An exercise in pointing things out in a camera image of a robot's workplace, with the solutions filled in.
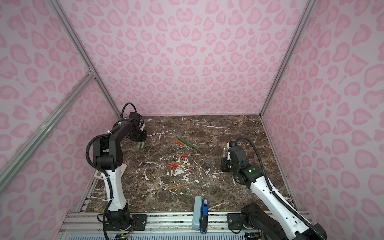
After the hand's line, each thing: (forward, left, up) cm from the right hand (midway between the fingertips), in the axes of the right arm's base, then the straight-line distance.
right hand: (222, 161), depth 80 cm
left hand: (+22, +51, -10) cm, 56 cm away
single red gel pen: (+10, +22, -13) cm, 27 cm away
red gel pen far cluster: (+18, +25, -13) cm, 33 cm away
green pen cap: (+17, +53, -11) cm, 57 cm away
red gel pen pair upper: (+3, +28, -12) cm, 31 cm away
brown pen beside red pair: (+4, +23, -12) cm, 26 cm away
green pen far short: (+16, +16, -13) cm, 26 cm away
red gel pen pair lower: (+2, +27, -13) cm, 30 cm away
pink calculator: (-5, +71, -7) cm, 71 cm away
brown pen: (-9, +25, -13) cm, 29 cm away
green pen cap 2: (+17, +52, -11) cm, 56 cm away
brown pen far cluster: (+18, +23, -12) cm, 32 cm away
